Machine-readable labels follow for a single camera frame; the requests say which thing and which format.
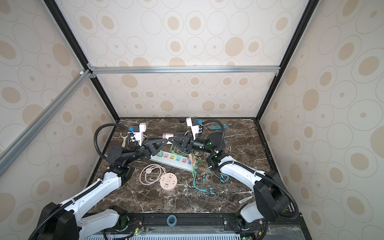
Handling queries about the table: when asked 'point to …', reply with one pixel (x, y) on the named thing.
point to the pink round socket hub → (168, 181)
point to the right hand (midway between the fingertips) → (170, 142)
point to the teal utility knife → (218, 127)
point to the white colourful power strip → (181, 161)
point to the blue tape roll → (171, 220)
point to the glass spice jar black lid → (182, 124)
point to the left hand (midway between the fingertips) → (169, 144)
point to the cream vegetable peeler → (123, 143)
